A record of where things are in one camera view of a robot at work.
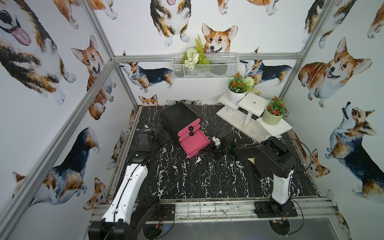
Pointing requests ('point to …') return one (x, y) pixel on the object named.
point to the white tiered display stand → (245, 117)
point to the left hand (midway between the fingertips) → (163, 132)
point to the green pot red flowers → (272, 115)
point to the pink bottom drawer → (193, 144)
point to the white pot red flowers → (237, 89)
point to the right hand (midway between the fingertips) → (200, 152)
